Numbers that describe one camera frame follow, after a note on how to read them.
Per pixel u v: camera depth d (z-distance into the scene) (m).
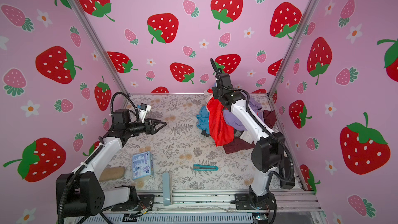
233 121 0.86
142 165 0.80
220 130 0.86
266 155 0.47
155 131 0.71
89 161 0.46
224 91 0.63
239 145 0.95
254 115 0.53
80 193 0.40
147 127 0.70
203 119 1.00
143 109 0.72
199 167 0.84
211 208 0.73
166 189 0.75
